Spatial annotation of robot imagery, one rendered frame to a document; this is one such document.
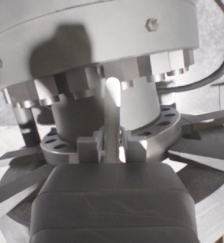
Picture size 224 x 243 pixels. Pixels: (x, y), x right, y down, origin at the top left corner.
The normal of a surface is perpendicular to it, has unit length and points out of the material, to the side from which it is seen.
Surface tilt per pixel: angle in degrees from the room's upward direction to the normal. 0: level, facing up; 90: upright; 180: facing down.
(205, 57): 0
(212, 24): 0
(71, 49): 3
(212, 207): 44
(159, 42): 31
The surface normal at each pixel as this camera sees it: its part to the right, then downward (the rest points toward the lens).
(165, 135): 0.59, 0.09
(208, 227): 0.36, 0.18
